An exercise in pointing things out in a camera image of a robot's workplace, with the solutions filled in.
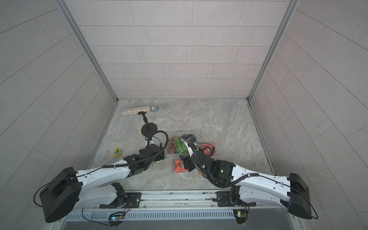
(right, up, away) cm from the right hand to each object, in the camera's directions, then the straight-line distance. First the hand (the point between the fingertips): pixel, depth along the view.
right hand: (184, 155), depth 73 cm
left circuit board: (-30, -25, -9) cm, 40 cm away
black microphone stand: (-25, +11, +24) cm, 36 cm away
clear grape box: (-6, +2, +12) cm, 13 cm away
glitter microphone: (-18, +25, +8) cm, 32 cm away
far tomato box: (+11, +8, -13) cm, 19 cm away
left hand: (-15, -1, +14) cm, 20 cm away
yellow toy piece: (-41, -3, +14) cm, 44 cm away
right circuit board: (+28, -27, -5) cm, 39 cm away
